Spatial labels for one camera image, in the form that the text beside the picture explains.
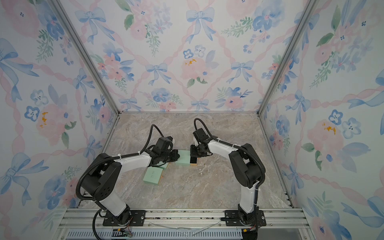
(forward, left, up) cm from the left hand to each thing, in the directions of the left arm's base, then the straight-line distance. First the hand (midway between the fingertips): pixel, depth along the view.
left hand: (181, 155), depth 92 cm
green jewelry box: (-9, +9, +5) cm, 14 cm away
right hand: (+2, -7, -2) cm, 8 cm away
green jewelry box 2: (-2, -2, -1) cm, 3 cm away
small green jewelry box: (-12, +16, -1) cm, 20 cm away
